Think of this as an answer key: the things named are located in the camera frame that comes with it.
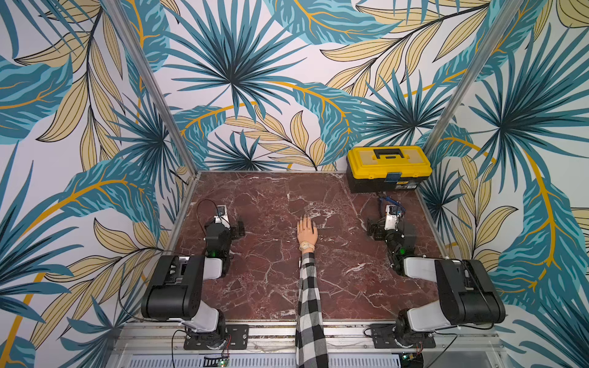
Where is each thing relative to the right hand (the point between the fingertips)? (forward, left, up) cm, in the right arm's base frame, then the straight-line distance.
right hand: (382, 218), depth 93 cm
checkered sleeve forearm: (-43, +31, -5) cm, 54 cm away
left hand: (+1, +62, 0) cm, 62 cm away
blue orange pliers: (+15, -12, -8) cm, 20 cm away
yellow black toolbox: (+21, -3, +7) cm, 22 cm away
